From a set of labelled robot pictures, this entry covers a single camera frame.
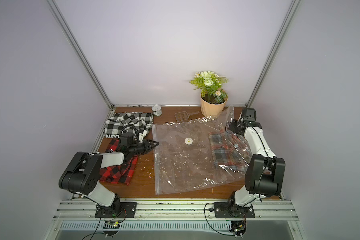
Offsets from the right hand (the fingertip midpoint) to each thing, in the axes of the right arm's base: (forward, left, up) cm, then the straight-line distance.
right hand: (236, 121), depth 89 cm
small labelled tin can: (+18, +54, -10) cm, 57 cm away
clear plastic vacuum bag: (-15, +21, -16) cm, 31 cm away
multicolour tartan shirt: (-14, +3, -13) cm, 19 cm away
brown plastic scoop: (+18, +34, -16) cm, 41 cm away
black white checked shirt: (+10, +65, -12) cm, 67 cm away
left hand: (-13, +47, -7) cm, 49 cm away
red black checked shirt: (-29, +67, -13) cm, 74 cm away
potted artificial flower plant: (+23, +12, -2) cm, 26 cm away
